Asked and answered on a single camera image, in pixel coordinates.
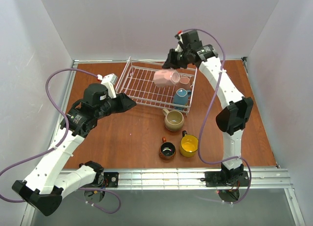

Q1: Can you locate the white mug pink handle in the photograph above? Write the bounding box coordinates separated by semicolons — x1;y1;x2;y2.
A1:
153;69;180;87

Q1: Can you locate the pink floral mug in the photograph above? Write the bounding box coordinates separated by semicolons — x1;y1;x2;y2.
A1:
179;76;191;90

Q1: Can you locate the blue floral mug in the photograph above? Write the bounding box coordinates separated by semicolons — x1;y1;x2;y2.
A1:
173;88;192;106

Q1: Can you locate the dark brown glazed mug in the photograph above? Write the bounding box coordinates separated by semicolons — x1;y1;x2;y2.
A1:
159;137;176;160

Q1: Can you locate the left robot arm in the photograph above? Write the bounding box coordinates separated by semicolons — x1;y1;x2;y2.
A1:
12;83;136;216

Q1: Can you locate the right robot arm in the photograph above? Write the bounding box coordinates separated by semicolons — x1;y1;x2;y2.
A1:
163;29;254;186

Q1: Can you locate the beige round mug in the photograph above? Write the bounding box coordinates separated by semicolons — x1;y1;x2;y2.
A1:
162;108;184;132

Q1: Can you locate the yellow enamel mug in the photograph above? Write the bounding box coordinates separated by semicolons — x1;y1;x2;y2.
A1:
179;130;198;158

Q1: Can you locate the white wire dish rack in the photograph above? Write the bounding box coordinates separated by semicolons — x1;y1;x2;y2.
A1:
115;57;197;113

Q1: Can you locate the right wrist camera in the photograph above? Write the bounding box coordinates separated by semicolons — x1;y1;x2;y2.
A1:
175;30;202;50

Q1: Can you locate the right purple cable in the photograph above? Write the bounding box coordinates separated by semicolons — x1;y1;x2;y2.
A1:
182;28;251;204

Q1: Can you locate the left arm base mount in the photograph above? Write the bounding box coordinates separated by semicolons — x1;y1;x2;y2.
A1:
84;172;119;203

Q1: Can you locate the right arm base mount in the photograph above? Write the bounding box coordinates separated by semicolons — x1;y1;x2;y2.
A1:
200;171;250;203

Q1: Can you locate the aluminium front rail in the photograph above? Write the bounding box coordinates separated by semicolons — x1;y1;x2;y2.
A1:
105;167;293;191

